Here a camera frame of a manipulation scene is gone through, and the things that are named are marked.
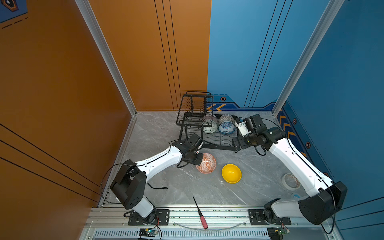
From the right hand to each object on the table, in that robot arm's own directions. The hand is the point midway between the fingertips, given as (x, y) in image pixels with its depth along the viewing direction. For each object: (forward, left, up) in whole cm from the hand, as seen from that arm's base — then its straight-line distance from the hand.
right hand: (240, 139), depth 79 cm
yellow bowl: (-11, +3, -18) cm, 22 cm away
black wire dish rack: (+28, +24, -11) cm, 39 cm away
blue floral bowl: (+22, +2, -16) cm, 27 cm away
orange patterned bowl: (-7, +17, -14) cm, 23 cm away
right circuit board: (-39, -15, -22) cm, 47 cm away
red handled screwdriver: (-33, +21, -20) cm, 44 cm away
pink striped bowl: (+27, +13, -11) cm, 32 cm away
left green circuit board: (-39, +47, -21) cm, 64 cm away
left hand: (-5, +22, -12) cm, 25 cm away
